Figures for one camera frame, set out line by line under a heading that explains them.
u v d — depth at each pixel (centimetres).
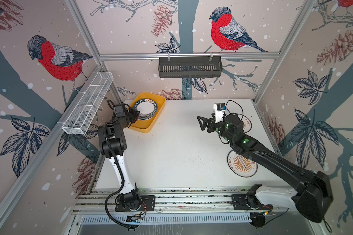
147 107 110
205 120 65
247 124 106
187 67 107
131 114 94
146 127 98
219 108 63
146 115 105
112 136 62
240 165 86
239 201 73
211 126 66
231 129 56
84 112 74
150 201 74
